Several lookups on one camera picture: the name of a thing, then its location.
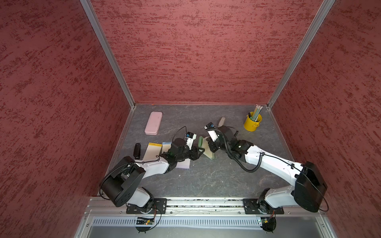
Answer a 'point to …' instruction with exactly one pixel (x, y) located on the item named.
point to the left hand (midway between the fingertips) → (201, 151)
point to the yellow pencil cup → (250, 125)
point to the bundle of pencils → (258, 108)
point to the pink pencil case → (153, 123)
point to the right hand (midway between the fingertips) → (208, 141)
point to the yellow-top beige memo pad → (153, 149)
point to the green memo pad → (203, 144)
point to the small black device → (137, 150)
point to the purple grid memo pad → (183, 164)
